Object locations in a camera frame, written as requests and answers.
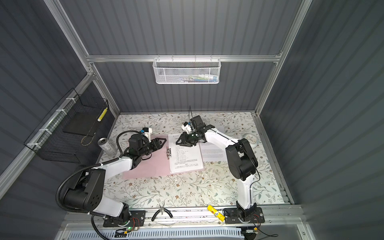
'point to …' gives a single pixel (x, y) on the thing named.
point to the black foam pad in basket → (82, 123)
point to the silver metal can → (105, 145)
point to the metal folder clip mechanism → (169, 152)
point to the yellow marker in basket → (102, 115)
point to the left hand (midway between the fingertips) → (164, 140)
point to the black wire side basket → (64, 133)
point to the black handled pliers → (161, 209)
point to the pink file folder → (156, 165)
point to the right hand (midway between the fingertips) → (179, 145)
